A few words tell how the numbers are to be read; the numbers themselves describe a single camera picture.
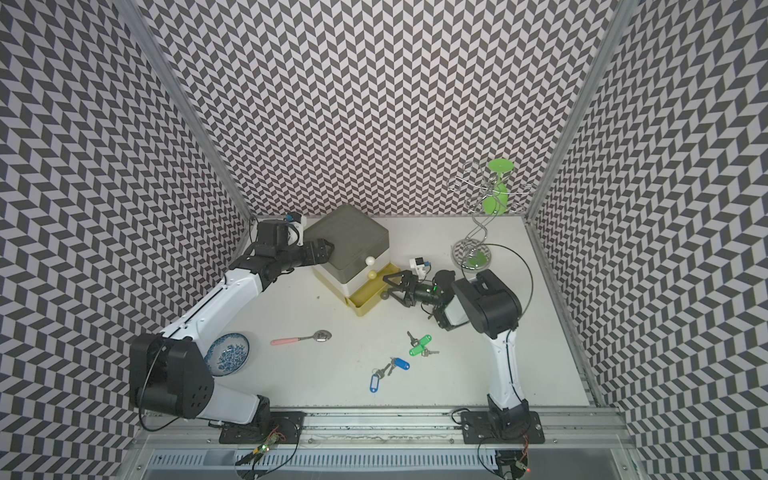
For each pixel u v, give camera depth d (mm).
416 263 914
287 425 736
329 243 808
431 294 845
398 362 843
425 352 851
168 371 416
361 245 845
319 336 887
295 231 693
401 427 740
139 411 705
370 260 844
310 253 754
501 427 646
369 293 931
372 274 892
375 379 806
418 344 865
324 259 771
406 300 889
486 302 570
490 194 825
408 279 860
